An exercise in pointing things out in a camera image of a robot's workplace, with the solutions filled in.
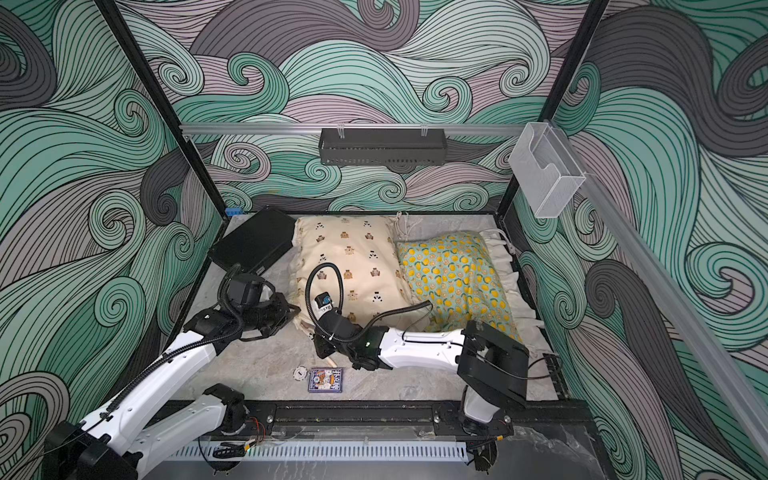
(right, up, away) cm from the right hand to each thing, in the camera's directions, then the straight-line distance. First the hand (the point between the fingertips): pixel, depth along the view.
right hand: (311, 337), depth 77 cm
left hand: (-3, +8, +1) cm, 9 cm away
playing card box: (+4, -12, 0) cm, 12 cm away
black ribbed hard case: (-28, +25, +33) cm, 50 cm away
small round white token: (-4, -11, +4) cm, 13 cm away
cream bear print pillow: (+11, +19, +14) cm, 26 cm away
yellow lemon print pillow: (+42, +13, +13) cm, 46 cm away
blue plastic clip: (-43, +37, +45) cm, 72 cm away
